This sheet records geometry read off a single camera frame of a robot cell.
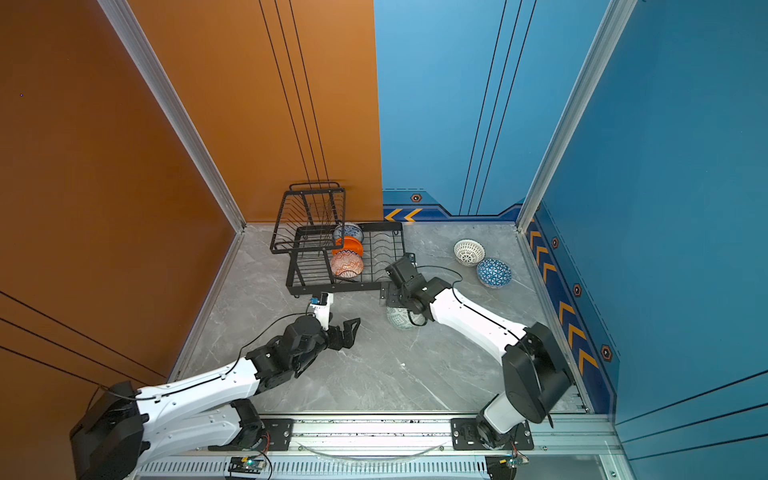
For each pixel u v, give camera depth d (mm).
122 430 407
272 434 735
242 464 711
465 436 725
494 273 1025
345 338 725
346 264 1033
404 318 935
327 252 828
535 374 412
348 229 1120
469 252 1087
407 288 642
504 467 700
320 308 699
